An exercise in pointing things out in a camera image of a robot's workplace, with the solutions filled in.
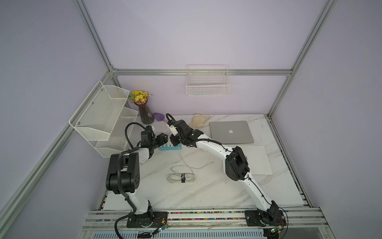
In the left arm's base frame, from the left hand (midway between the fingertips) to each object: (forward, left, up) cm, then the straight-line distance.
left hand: (164, 139), depth 99 cm
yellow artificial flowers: (+21, +16, +19) cm, 33 cm away
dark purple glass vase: (+21, +16, +2) cm, 27 cm away
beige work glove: (+22, -23, -6) cm, 32 cm away
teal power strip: (-4, -4, -3) cm, 7 cm away
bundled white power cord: (-23, -14, -3) cm, 27 cm away
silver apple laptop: (+11, -48, -6) cm, 50 cm away
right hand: (-2, -7, +3) cm, 8 cm away
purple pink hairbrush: (+25, +8, -4) cm, 26 cm away
